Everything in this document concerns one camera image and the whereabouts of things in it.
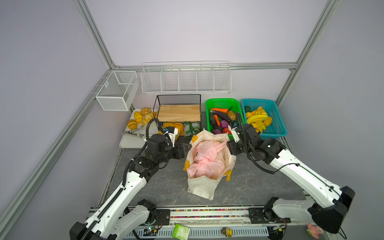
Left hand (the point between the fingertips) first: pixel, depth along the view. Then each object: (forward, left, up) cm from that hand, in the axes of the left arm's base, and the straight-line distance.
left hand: (187, 148), depth 72 cm
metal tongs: (+28, +42, -22) cm, 55 cm away
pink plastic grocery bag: (-4, -11, -7) cm, 13 cm away
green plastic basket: (+50, -30, -19) cm, 62 cm away
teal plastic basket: (+19, -58, -13) cm, 62 cm away
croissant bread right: (+43, +31, -21) cm, 57 cm away
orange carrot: (+44, -26, -20) cm, 54 cm away
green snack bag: (+27, -2, -19) cm, 33 cm away
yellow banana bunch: (+30, -51, -17) cm, 62 cm away
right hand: (+2, -23, -1) cm, 23 cm away
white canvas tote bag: (-14, -8, -17) cm, 24 cm away
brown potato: (+38, -33, -19) cm, 54 cm away
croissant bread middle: (+43, +39, -22) cm, 62 cm away
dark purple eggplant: (+38, -26, -19) cm, 49 cm away
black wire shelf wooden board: (+37, +6, -9) cm, 38 cm away
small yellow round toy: (-34, -17, -21) cm, 44 cm away
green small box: (-32, +5, -21) cm, 39 cm away
